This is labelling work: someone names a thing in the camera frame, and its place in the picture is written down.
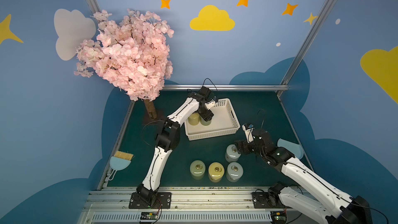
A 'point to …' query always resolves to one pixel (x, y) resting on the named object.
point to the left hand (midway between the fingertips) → (205, 111)
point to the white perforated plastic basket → (224, 122)
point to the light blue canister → (231, 154)
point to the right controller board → (278, 217)
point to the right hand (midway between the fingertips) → (245, 137)
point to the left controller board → (148, 215)
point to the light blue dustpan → (296, 150)
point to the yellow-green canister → (194, 118)
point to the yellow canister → (216, 171)
